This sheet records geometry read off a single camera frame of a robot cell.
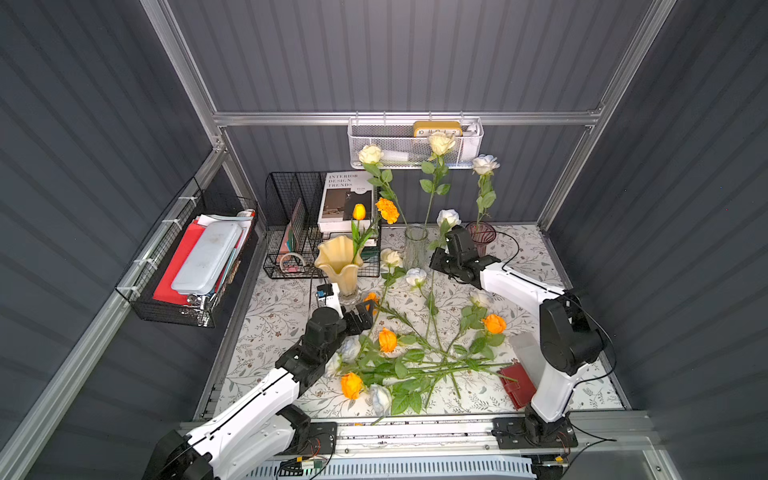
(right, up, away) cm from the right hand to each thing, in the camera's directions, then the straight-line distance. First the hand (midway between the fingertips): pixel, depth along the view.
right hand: (439, 254), depth 94 cm
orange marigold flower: (-16, +12, -17) cm, 26 cm away
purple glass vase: (+14, +7, 0) cm, 15 cm away
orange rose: (-16, -25, -9) cm, 31 cm away
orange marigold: (-22, -14, +3) cm, 26 cm away
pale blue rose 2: (-27, -26, -11) cm, 39 cm away
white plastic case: (-59, -2, -25) cm, 64 cm away
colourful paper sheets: (-50, +8, +11) cm, 52 cm away
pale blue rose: (+2, +11, 0) cm, 11 cm away
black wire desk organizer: (-56, +24, +18) cm, 64 cm away
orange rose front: (-26, -35, -15) cm, 46 cm away
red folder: (-66, -8, -28) cm, 72 cm away
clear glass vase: (-7, +6, +2) cm, 10 cm away
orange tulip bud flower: (-24, +5, -10) cm, 27 cm away
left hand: (-24, -14, -15) cm, 31 cm away
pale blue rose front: (-18, -37, -19) cm, 45 cm away
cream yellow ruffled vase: (-32, -1, -5) cm, 33 cm away
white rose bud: (-16, -1, +11) cm, 19 cm away
